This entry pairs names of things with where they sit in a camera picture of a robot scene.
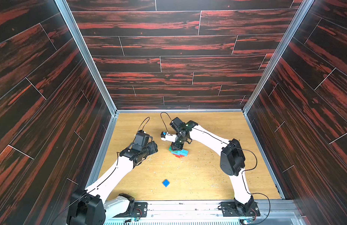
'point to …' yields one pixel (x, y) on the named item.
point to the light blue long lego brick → (179, 153)
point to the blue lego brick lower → (166, 183)
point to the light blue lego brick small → (184, 152)
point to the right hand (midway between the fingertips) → (176, 143)
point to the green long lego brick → (170, 149)
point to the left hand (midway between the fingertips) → (155, 146)
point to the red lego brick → (179, 156)
